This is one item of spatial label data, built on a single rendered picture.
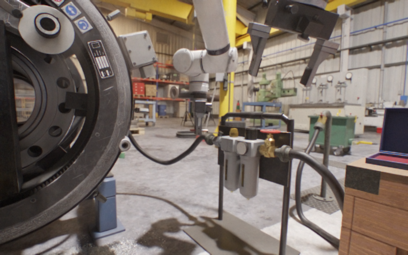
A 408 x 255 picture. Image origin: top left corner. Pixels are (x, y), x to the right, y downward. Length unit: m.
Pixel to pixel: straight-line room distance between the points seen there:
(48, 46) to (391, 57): 11.00
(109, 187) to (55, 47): 0.65
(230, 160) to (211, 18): 0.54
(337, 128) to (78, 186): 3.10
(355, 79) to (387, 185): 6.18
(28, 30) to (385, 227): 0.84
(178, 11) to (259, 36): 12.98
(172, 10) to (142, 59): 12.58
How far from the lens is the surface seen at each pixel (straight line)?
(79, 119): 0.88
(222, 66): 0.77
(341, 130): 3.31
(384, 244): 0.53
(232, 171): 0.90
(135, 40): 0.74
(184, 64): 0.80
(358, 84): 6.58
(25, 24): 0.66
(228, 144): 0.88
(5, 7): 0.66
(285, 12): 0.46
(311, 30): 0.46
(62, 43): 0.65
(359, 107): 6.41
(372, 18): 11.86
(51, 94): 0.76
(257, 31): 0.46
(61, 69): 0.77
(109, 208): 1.10
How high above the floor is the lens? 0.57
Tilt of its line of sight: 4 degrees down
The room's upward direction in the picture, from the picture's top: 1 degrees clockwise
